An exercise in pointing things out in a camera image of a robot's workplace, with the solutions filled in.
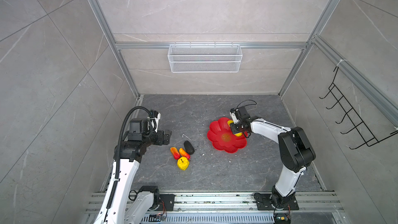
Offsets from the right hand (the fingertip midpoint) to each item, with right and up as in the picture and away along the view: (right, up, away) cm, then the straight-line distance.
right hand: (234, 125), depth 98 cm
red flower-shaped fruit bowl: (-7, -8, -3) cm, 11 cm away
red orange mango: (-36, -15, -10) cm, 41 cm away
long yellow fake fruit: (-3, +3, -4) cm, 6 cm away
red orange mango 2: (-31, -15, -11) cm, 36 cm away
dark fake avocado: (-29, -12, -10) cm, 32 cm away
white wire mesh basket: (-20, +44, +2) cm, 48 cm away
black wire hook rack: (+47, +3, -34) cm, 58 cm away
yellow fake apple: (-31, -18, -18) cm, 40 cm away
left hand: (-41, +2, -25) cm, 48 cm away
